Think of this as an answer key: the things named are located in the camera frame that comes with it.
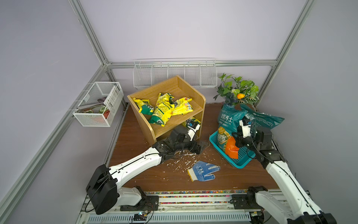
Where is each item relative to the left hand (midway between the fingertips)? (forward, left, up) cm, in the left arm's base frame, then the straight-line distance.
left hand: (201, 141), depth 74 cm
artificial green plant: (+22, -21, +16) cm, 34 cm away
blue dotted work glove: (-9, 0, -20) cm, 22 cm away
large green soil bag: (+12, -18, +6) cm, 22 cm away
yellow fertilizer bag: (+12, +9, +15) cm, 22 cm away
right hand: (+5, -20, -1) cm, 20 cm away
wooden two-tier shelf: (+32, +11, +11) cm, 35 cm away
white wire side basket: (+20, +55, +11) cm, 60 cm away
